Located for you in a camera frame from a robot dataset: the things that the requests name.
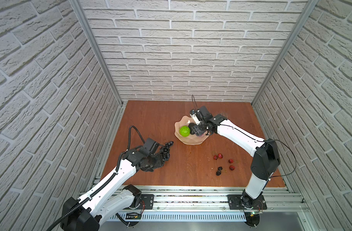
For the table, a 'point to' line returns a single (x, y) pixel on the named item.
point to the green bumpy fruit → (184, 131)
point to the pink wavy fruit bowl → (192, 139)
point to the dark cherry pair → (219, 172)
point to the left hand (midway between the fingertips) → (161, 163)
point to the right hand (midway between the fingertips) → (199, 125)
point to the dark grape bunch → (164, 151)
